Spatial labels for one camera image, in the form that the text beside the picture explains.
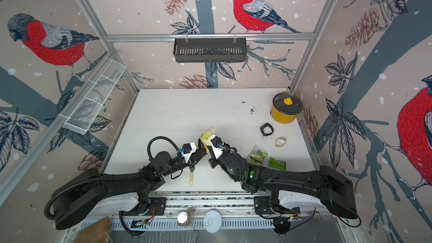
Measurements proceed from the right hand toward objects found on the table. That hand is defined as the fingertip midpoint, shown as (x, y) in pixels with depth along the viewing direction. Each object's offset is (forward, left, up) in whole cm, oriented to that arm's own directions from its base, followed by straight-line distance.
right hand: (207, 141), depth 72 cm
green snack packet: (+2, -25, -21) cm, 33 cm away
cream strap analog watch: (+13, -40, -22) cm, 47 cm away
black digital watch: (+21, -32, -18) cm, 42 cm away
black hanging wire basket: (+60, +3, +7) cm, 60 cm away
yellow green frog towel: (0, +1, +3) cm, 3 cm away
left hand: (-2, -1, -3) cm, 4 cm away
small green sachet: (-1, -35, -21) cm, 41 cm away
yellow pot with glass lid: (+32, -45, -15) cm, 57 cm away
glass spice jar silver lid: (-27, +7, -11) cm, 30 cm away
